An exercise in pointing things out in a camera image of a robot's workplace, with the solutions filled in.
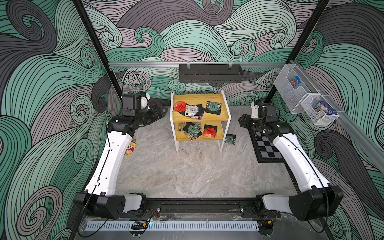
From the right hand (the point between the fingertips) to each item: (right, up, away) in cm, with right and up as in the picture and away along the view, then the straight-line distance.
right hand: (246, 119), depth 78 cm
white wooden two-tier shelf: (-11, -1, +12) cm, 16 cm away
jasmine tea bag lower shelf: (-29, -6, +7) cm, 30 cm away
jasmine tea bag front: (-2, -14, +23) cm, 27 cm away
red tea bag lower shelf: (-18, -7, +8) cm, 21 cm away
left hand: (-43, +5, -8) cm, 44 cm away
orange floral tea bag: (-25, +2, -6) cm, 26 cm away
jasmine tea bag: (-18, +6, -3) cm, 19 cm away
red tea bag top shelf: (-35, +7, -3) cm, 36 cm away
